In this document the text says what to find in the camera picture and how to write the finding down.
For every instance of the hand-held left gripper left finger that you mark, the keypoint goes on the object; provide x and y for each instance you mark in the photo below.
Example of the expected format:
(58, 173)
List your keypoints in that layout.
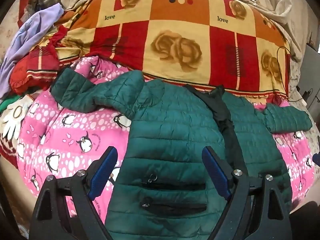
(105, 172)

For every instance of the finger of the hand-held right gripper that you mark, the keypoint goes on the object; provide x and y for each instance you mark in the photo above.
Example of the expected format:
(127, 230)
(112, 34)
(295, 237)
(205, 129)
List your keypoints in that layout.
(316, 158)

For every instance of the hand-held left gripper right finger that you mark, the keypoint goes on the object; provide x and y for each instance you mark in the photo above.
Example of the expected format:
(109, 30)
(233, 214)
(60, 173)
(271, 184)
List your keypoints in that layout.
(216, 172)

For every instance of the green puffer jacket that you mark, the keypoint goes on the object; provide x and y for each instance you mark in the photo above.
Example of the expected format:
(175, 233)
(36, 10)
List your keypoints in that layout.
(170, 130)

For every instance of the pink penguin print blanket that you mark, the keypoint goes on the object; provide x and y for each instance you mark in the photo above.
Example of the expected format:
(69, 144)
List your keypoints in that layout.
(67, 130)

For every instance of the grey box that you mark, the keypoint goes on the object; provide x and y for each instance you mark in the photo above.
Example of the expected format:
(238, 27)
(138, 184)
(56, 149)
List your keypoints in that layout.
(311, 65)

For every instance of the white knit glove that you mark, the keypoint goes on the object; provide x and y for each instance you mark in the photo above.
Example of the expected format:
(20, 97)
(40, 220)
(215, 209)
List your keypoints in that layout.
(12, 122)

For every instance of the green cloth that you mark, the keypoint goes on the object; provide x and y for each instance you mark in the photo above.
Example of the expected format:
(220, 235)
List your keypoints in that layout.
(7, 103)

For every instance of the red ruffled cloth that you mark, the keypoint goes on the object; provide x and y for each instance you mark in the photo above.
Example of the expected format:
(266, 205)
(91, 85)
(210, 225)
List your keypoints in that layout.
(32, 67)

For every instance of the beige cloth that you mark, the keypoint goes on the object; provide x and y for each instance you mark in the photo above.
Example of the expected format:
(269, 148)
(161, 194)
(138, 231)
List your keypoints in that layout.
(282, 5)

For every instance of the lavender cloth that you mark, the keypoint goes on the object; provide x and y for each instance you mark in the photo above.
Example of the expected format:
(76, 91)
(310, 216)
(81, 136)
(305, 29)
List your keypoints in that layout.
(27, 35)

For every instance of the rose print checkered blanket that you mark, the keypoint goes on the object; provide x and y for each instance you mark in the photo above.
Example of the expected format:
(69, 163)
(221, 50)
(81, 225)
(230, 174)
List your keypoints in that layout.
(175, 17)

